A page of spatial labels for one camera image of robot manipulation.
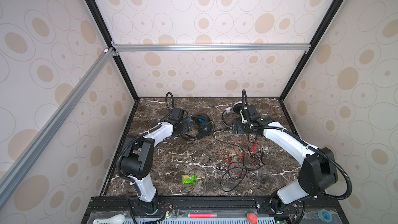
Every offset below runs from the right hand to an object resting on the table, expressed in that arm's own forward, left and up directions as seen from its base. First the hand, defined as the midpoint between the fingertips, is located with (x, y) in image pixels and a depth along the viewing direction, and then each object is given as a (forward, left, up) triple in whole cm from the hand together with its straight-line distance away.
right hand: (240, 127), depth 88 cm
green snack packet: (-25, +29, -10) cm, 39 cm away
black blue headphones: (+4, +19, -4) cm, 20 cm away
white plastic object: (-42, +62, -11) cm, 75 cm away
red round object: (-42, 0, -10) cm, 43 cm away
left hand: (+5, +30, -4) cm, 31 cm away
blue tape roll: (-41, -35, -13) cm, 55 cm away
